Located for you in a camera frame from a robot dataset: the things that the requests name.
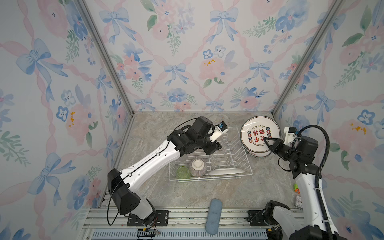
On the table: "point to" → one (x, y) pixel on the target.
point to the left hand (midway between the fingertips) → (217, 140)
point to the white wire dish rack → (229, 161)
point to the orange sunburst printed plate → (258, 154)
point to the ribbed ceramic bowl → (198, 169)
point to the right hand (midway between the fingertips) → (264, 138)
